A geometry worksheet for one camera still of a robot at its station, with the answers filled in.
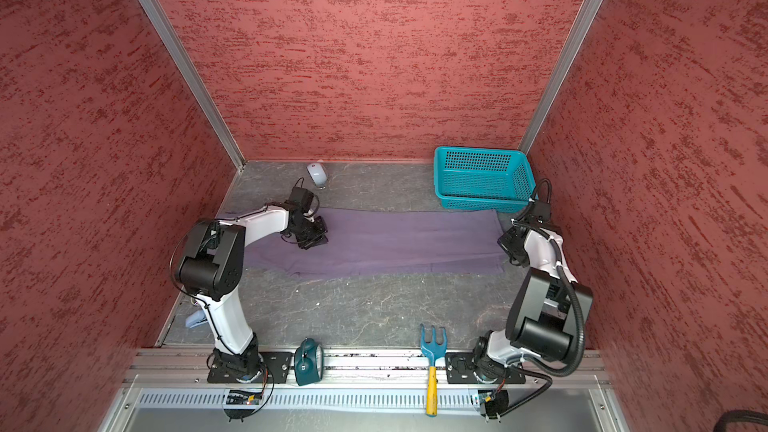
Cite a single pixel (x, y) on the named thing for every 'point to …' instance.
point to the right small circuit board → (496, 402)
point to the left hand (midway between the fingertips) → (328, 242)
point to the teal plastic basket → (483, 179)
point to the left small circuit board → (243, 397)
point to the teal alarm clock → (308, 362)
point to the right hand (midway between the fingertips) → (505, 251)
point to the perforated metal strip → (315, 399)
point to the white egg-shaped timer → (318, 174)
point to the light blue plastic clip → (195, 319)
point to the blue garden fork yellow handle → (434, 350)
